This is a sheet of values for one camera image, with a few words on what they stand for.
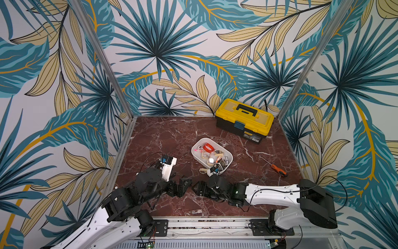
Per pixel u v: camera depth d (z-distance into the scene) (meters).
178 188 0.56
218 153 0.98
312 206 0.42
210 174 0.92
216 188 0.58
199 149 0.98
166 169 0.57
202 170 0.88
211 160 0.95
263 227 0.72
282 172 0.90
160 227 0.74
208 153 0.98
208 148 1.02
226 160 0.92
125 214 0.43
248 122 0.97
